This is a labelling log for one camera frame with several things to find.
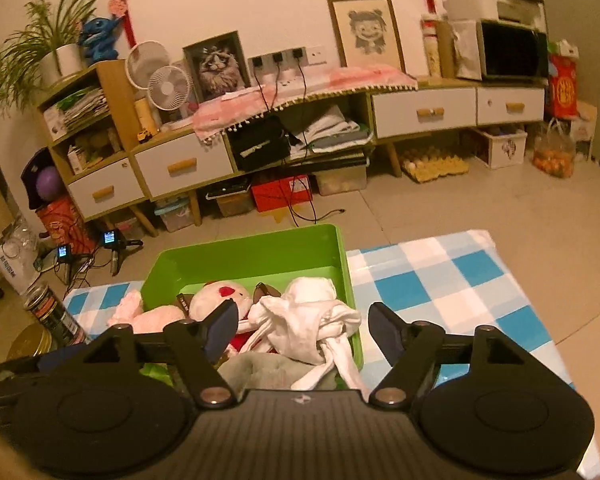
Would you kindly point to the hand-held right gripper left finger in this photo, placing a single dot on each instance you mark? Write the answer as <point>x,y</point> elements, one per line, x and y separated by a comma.
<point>222,327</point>

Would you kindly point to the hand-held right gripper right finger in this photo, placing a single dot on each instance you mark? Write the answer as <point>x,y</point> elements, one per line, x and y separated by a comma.
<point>382,332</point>

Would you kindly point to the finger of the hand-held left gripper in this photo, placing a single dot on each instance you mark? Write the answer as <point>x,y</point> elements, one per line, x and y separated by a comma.
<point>60,356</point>

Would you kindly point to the white plush with red scarf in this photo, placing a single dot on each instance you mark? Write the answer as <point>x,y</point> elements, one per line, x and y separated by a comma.
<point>220,294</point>

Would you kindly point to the grey green cloth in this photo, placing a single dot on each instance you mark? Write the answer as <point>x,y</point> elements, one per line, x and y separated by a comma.
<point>260,367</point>

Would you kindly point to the brown oval plush piece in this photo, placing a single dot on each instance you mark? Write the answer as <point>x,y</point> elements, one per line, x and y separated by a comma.
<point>266,291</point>

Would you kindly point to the pink pig plush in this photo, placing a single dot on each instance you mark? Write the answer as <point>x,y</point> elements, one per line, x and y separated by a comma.
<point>150,317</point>

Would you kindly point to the green plastic bin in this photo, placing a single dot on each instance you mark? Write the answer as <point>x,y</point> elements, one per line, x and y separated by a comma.
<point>260,260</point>

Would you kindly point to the white long-legged plush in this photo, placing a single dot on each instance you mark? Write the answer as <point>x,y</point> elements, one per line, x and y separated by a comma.
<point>300,320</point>

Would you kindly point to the black and gold tin can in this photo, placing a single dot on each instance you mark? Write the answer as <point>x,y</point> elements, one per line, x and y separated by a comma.
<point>50,310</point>

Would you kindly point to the blue white checkered tablecloth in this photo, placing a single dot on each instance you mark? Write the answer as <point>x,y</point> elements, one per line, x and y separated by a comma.
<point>430,280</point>

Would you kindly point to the white plastic bag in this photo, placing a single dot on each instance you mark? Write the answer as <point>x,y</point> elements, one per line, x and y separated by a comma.
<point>10,260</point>

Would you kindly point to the small clear storage box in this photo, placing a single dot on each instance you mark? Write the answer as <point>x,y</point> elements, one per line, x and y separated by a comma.
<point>172,215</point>

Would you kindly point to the red printed bag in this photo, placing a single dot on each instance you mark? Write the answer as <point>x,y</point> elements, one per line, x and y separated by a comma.
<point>65,222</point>

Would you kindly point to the red box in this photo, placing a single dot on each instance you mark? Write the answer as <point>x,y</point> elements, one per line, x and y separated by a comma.
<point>275,195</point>

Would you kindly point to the white cabinet drawer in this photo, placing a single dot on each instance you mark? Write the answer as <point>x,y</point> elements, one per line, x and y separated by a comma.
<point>422,112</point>
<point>182,165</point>
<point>510,106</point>
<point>105,190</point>

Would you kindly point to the purple ball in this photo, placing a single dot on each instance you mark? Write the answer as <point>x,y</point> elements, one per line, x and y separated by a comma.
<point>50,182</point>

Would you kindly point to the egg trays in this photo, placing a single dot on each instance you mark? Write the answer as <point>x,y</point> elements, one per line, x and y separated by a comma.
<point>435,165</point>

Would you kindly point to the dark fabric bag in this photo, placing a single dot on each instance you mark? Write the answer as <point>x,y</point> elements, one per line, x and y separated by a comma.
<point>30,175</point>

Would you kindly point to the black bag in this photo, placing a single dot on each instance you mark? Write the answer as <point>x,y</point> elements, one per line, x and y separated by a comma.
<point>257,145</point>

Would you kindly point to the stack of folded clothes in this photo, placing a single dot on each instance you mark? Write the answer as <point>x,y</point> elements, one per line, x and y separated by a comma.
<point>330,132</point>

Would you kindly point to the white storage crate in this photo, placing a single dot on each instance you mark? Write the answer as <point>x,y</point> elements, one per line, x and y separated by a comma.
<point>502,150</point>

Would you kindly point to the wooden low cabinet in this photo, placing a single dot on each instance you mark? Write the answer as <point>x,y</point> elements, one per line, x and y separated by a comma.
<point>330,110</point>

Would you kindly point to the small white box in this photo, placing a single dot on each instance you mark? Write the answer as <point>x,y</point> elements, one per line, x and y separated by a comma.
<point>55,122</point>

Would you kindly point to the plastic bag of oranges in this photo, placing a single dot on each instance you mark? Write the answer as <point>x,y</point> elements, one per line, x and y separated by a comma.
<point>555,157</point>

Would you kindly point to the white desk fan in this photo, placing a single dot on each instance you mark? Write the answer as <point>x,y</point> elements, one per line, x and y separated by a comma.
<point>140,57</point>
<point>169,87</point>

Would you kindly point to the stack of papers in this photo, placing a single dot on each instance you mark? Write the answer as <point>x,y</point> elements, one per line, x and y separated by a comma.
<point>87,107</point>

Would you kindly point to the pink tasselled cloth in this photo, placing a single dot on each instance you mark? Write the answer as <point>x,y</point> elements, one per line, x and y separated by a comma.
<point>330,85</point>

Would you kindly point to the framed cat picture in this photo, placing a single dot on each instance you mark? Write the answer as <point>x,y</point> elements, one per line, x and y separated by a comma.
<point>219,67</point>

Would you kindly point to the tall clear food container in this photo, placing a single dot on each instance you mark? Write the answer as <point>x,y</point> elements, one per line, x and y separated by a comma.
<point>432,45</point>

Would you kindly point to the framed girl drawing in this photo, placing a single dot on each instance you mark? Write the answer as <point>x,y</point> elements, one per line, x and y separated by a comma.
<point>366,32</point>

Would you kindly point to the red gift bag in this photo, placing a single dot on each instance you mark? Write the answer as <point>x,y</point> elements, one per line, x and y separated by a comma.
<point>564,85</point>

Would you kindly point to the white microwave oven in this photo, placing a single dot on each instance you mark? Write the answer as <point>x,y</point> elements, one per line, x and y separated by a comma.
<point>510,50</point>

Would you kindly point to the blue alien plush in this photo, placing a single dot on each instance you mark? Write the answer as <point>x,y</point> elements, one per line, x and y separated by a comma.
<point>99,40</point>

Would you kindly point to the green potted plant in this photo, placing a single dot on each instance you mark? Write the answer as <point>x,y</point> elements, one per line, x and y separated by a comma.
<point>40,35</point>

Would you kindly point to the white printer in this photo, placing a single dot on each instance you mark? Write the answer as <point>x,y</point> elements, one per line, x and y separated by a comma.
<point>485,5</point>

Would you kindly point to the small action camera on tripod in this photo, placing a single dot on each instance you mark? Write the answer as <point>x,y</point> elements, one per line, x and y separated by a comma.
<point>110,238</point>
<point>63,251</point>

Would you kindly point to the white wall socket panel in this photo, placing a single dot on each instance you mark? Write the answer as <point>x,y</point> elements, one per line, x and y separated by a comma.
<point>285,60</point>

